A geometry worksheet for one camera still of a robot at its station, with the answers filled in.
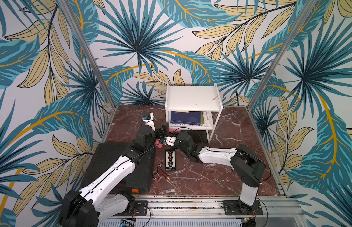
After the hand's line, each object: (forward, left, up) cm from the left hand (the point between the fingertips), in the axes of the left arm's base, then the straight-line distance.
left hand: (161, 125), depth 77 cm
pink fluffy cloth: (+2, -5, -8) cm, 10 cm away
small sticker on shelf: (+11, -28, +9) cm, 31 cm away
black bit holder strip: (-10, -5, -23) cm, 26 cm away
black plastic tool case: (-10, +39, -18) cm, 44 cm away
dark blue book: (+9, -16, -5) cm, 19 cm away
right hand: (+3, -5, -10) cm, 12 cm away
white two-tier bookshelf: (+11, -17, +9) cm, 23 cm away
